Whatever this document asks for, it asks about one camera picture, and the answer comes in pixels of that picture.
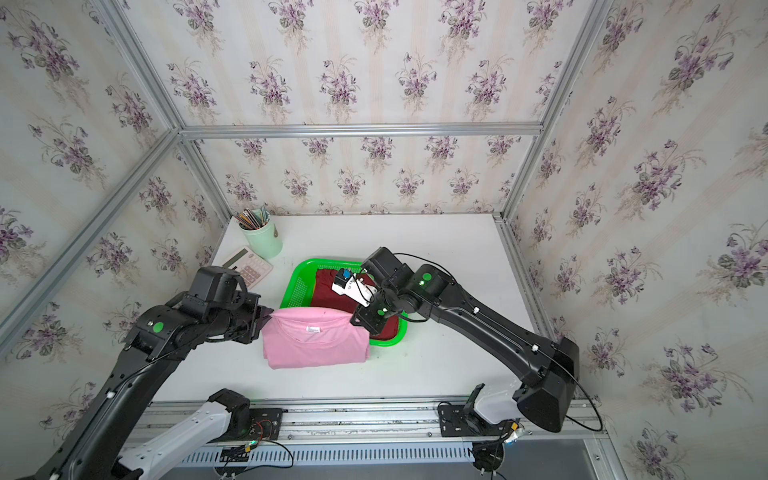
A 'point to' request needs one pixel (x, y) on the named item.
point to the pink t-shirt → (313, 337)
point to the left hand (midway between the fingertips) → (283, 308)
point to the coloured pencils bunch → (253, 219)
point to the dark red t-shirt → (324, 296)
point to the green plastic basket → (395, 338)
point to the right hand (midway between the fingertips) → (359, 318)
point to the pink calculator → (251, 266)
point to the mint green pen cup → (263, 241)
